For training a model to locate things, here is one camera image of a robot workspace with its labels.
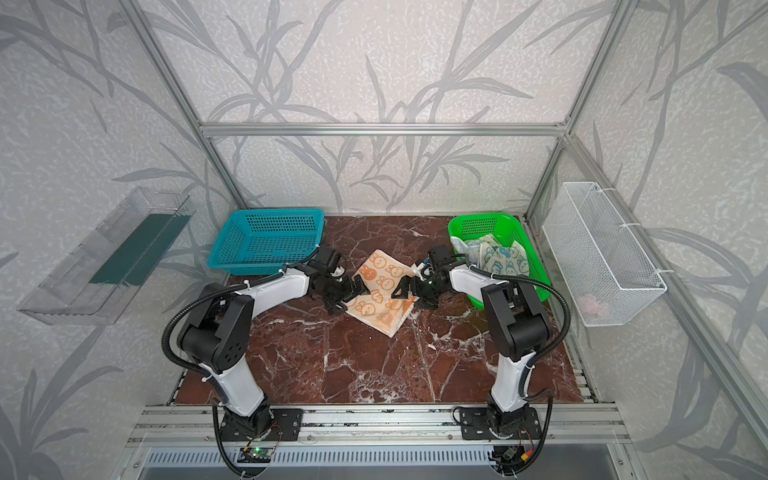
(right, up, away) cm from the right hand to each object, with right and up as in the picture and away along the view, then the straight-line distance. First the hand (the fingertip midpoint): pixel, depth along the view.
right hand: (404, 291), depth 92 cm
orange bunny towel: (-8, +4, +10) cm, 14 cm away
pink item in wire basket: (+45, 0, -22) cm, 50 cm away
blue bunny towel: (+30, +11, +9) cm, 33 cm away
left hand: (-12, +1, 0) cm, 12 cm away
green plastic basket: (+38, +20, +16) cm, 46 cm away
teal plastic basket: (-55, +15, +19) cm, 61 cm away
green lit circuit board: (-36, -36, -21) cm, 55 cm away
